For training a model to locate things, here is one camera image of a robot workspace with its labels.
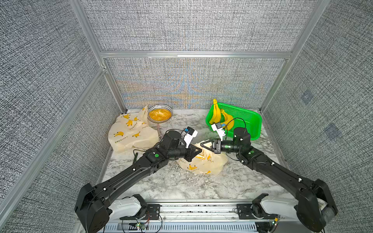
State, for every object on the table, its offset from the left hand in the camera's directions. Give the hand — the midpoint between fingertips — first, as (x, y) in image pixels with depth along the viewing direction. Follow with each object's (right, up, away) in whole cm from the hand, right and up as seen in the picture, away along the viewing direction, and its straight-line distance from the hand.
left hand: (204, 150), depth 69 cm
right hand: (-1, +3, 0) cm, 4 cm away
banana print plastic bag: (+1, -6, +2) cm, 7 cm away
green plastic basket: (+35, +17, +42) cm, 58 cm away
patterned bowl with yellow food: (-28, +20, +39) cm, 53 cm away
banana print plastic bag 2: (-43, +7, +24) cm, 50 cm away
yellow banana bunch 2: (+23, +15, +37) cm, 46 cm away
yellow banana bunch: (+13, +17, +37) cm, 43 cm away
